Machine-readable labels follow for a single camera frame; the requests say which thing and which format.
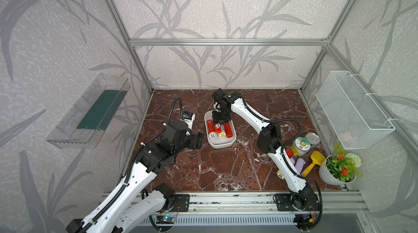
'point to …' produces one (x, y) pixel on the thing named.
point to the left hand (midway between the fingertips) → (197, 132)
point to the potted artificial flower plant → (340, 168)
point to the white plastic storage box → (219, 142)
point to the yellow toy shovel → (317, 158)
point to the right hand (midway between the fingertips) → (214, 122)
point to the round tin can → (313, 138)
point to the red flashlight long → (228, 130)
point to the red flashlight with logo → (218, 129)
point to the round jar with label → (301, 145)
